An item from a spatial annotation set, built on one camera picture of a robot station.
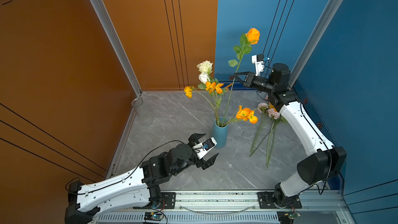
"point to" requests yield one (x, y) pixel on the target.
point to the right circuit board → (287, 217)
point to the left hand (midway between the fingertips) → (210, 142)
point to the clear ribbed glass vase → (144, 114)
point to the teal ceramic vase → (220, 131)
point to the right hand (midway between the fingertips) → (233, 75)
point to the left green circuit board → (153, 216)
